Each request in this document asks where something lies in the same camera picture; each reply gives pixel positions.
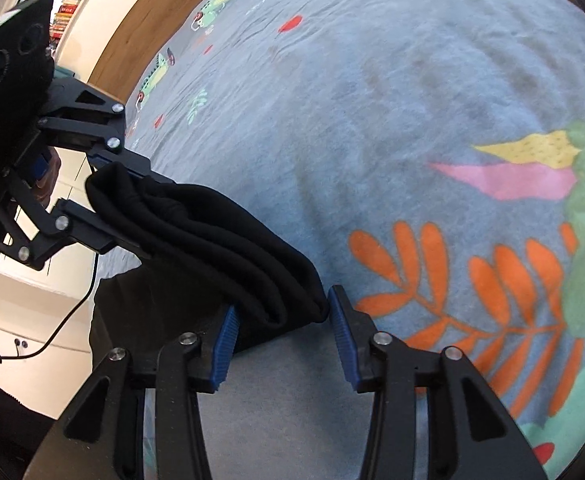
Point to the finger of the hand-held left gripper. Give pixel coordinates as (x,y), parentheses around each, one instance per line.
(80,225)
(117,157)

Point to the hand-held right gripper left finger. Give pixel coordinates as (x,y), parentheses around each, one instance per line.
(225,350)

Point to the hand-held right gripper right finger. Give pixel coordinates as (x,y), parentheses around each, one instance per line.
(345,340)

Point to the black pants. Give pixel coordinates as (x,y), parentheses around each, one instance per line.
(197,230)

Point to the person's left hand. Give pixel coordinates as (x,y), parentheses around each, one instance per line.
(51,180)

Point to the blue crocodile print pillow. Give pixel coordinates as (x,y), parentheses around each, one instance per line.
(222,0)
(155,80)

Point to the row of books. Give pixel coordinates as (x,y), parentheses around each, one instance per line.
(72,10)

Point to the wooden headboard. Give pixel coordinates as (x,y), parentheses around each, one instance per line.
(137,35)

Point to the blue printed bed sheet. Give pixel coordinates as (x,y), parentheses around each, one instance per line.
(397,85)

